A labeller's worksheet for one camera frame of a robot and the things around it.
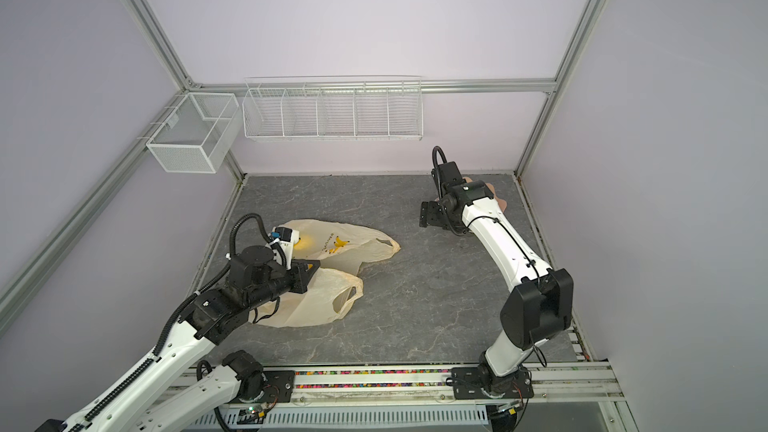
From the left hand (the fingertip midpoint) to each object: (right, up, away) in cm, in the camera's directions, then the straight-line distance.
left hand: (319, 268), depth 73 cm
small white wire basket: (-46, +38, +23) cm, 64 cm away
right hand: (+31, +11, +11) cm, 35 cm away
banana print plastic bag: (+4, +2, +12) cm, 13 cm away
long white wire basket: (-2, +48, +26) cm, 54 cm away
